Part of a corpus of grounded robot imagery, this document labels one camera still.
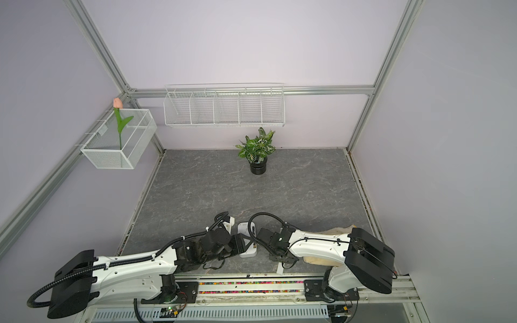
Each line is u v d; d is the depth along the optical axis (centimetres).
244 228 86
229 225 72
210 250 59
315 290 74
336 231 88
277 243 60
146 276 49
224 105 99
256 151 87
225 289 75
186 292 74
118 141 81
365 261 42
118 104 83
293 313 158
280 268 79
